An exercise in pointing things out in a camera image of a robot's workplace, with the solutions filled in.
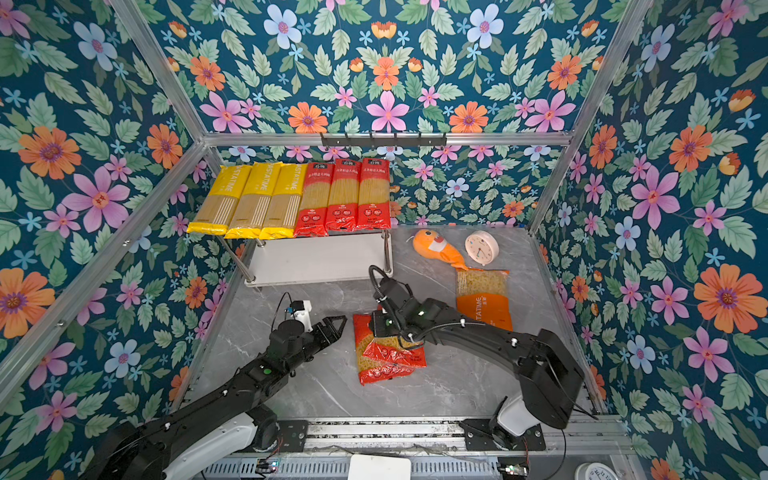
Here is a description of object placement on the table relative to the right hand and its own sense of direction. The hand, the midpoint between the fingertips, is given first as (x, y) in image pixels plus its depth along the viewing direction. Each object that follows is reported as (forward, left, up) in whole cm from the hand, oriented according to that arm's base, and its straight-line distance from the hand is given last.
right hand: (374, 322), depth 79 cm
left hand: (+1, +8, 0) cm, 8 cm away
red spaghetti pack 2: (+21, +7, +24) cm, 32 cm away
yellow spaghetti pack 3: (+16, +22, +23) cm, 36 cm away
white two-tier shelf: (+28, +18, -6) cm, 34 cm away
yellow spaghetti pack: (+21, +39, +24) cm, 50 cm away
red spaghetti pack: (+16, +14, +24) cm, 32 cm away
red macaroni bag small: (-7, -3, -5) cm, 9 cm away
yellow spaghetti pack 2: (+18, +30, +23) cm, 42 cm away
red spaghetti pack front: (+18, -1, +23) cm, 30 cm away
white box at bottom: (-31, -3, -8) cm, 32 cm away
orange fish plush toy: (+33, -17, -5) cm, 37 cm away
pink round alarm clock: (+32, -36, -6) cm, 49 cm away
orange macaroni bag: (+14, -34, -9) cm, 38 cm away
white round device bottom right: (-32, -51, -10) cm, 61 cm away
